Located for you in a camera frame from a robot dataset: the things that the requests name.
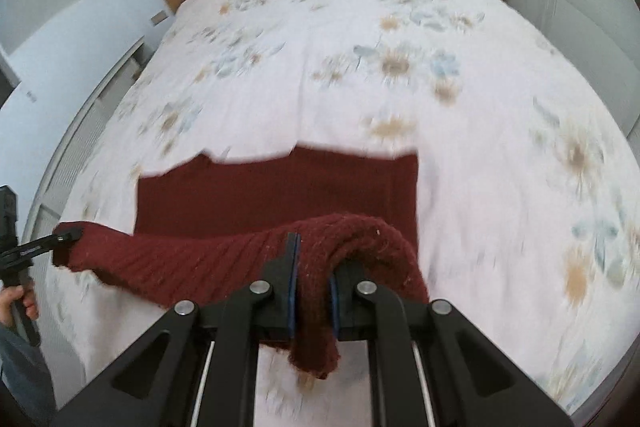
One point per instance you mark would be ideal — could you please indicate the person's left hand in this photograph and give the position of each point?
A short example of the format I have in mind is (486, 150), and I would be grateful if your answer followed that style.
(10, 304)

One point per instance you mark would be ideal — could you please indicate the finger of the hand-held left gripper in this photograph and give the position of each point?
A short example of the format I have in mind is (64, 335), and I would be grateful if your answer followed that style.
(45, 244)

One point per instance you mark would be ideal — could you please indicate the dark red knitted sweater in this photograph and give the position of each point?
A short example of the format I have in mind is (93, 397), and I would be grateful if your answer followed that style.
(225, 207)

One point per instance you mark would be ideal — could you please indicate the white slatted cabinet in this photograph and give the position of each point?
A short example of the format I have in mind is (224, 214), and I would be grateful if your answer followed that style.
(85, 132)

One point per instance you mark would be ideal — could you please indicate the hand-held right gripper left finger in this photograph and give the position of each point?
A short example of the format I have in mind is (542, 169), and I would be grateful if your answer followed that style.
(293, 282)

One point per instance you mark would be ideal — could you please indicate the floral pink bed cover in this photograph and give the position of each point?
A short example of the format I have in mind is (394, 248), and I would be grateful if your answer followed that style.
(350, 107)

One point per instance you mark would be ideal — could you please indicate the person's left forearm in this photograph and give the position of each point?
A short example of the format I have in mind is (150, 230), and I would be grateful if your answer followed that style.
(25, 377)

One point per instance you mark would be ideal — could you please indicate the wall socket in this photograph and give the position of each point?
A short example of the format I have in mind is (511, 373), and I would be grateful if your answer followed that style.
(159, 17)

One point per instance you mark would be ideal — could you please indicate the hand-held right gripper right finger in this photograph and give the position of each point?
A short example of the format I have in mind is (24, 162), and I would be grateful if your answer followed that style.
(345, 307)

